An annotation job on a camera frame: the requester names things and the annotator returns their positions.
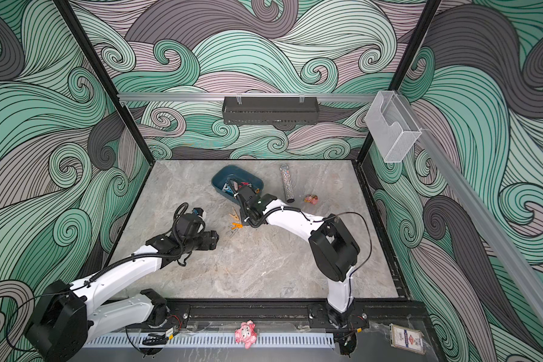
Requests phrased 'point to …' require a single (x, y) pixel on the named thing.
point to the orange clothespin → (237, 225)
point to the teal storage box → (227, 180)
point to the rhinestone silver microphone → (287, 182)
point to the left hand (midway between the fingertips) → (210, 234)
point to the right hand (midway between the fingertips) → (247, 218)
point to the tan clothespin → (235, 216)
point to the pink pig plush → (246, 333)
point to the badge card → (406, 338)
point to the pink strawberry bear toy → (311, 198)
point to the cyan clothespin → (226, 188)
